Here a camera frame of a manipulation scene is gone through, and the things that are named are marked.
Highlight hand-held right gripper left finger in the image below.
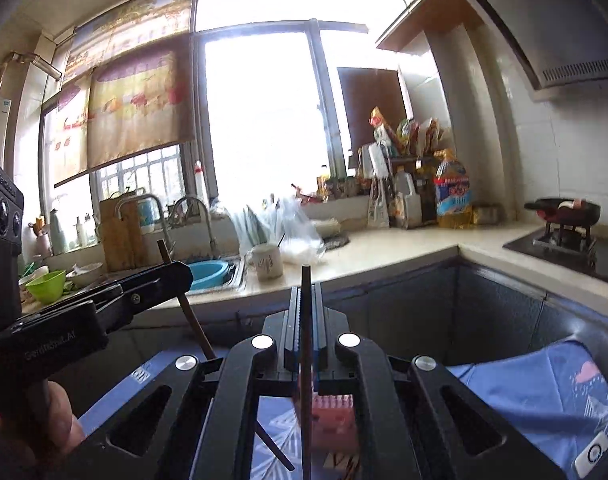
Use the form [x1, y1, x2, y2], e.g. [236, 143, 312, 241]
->
[64, 284, 305, 480]

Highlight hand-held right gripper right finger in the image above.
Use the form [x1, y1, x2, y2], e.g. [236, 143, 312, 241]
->
[311, 282, 567, 480]

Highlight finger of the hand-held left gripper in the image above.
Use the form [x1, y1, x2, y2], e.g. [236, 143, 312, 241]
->
[91, 261, 195, 333]

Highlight dark wooden chopstick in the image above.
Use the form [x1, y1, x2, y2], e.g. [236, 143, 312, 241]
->
[156, 239, 217, 361]
[300, 264, 313, 480]

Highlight pink perforated utensil holder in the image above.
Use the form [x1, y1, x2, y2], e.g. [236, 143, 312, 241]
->
[294, 392, 359, 466]

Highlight person's left hand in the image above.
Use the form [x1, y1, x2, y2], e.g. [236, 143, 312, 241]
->
[0, 379, 85, 480]

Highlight green plastic bowl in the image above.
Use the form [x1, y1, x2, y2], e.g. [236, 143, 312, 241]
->
[25, 270, 67, 305]

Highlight metal sink faucet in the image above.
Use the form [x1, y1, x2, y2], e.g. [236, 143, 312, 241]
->
[115, 193, 177, 261]
[171, 196, 218, 261]

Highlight wooden cutting board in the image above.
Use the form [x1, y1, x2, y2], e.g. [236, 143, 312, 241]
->
[99, 192, 147, 273]

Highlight blue plastic basin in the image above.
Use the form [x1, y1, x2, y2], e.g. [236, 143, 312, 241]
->
[186, 259, 229, 292]

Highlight white printed mug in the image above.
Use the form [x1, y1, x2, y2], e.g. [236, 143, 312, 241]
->
[245, 244, 285, 281]

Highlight white bowl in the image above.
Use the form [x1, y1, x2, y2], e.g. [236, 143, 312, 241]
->
[66, 262, 105, 288]

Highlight blue labelled bottle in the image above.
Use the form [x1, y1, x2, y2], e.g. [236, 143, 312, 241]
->
[136, 199, 157, 233]

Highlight clear plastic bag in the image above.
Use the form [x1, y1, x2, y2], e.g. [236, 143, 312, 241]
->
[226, 195, 327, 266]

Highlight kitchen counter with grey cabinets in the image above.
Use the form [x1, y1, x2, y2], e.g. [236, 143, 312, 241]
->
[19, 222, 608, 411]

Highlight green onions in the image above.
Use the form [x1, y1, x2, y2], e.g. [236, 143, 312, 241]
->
[231, 205, 272, 256]

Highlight pale green bottle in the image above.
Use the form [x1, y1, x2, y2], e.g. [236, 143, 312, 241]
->
[49, 208, 70, 256]

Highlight white patterned paper bag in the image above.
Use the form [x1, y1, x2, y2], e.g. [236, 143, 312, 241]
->
[368, 175, 391, 228]

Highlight row of seasoning jars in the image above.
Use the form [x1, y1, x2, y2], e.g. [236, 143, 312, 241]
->
[316, 165, 369, 199]

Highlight white plastic jug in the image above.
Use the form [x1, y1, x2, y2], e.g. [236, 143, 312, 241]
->
[393, 167, 423, 228]

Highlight large cooking oil bottle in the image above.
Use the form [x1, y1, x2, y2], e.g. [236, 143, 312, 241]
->
[434, 149, 473, 230]

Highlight printed window blind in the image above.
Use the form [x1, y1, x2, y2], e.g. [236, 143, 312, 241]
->
[39, 0, 197, 188]

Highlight small metal container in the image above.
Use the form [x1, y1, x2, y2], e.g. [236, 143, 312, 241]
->
[471, 205, 502, 224]

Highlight blue printed tablecloth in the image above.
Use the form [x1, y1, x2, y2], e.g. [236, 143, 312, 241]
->
[76, 337, 608, 480]

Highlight pile of snack packets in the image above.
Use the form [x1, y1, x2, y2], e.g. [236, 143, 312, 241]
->
[368, 106, 455, 161]

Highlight brown board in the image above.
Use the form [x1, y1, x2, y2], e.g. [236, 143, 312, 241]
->
[337, 66, 407, 161]

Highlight gas stove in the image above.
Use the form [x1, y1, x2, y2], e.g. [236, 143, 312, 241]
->
[502, 220, 608, 288]

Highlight metal exhaust pipe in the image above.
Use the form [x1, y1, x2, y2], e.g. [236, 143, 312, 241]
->
[0, 51, 63, 96]

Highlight red frying pan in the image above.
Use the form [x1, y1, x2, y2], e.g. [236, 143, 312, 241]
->
[524, 197, 602, 228]

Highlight small white square device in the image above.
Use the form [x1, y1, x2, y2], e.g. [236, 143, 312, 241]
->
[574, 432, 608, 478]

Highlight range hood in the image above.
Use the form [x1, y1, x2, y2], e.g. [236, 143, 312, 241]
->
[471, 0, 608, 103]

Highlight wooden wall cabinet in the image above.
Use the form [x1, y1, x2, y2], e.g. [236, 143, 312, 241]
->
[376, 0, 484, 53]

